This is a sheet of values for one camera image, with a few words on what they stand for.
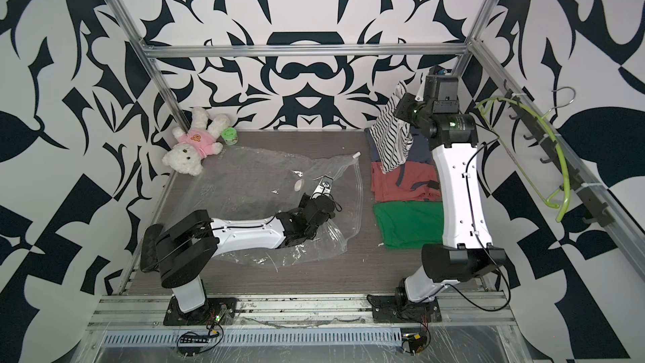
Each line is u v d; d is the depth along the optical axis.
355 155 0.98
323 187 0.71
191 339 0.73
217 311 0.73
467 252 0.40
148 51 0.92
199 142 1.05
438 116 0.49
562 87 0.58
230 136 1.12
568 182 0.52
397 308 0.68
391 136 0.79
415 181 1.02
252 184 1.02
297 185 0.99
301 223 0.65
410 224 0.90
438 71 0.59
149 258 0.81
